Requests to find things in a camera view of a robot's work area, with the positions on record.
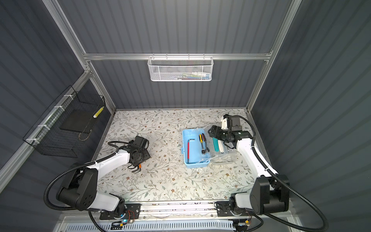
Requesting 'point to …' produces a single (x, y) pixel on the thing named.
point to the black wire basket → (47, 136)
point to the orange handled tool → (139, 166)
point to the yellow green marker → (97, 113)
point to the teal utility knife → (216, 145)
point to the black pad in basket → (79, 120)
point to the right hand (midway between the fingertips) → (215, 133)
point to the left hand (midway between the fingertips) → (145, 157)
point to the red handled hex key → (188, 149)
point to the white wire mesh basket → (180, 68)
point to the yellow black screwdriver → (201, 138)
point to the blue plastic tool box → (198, 150)
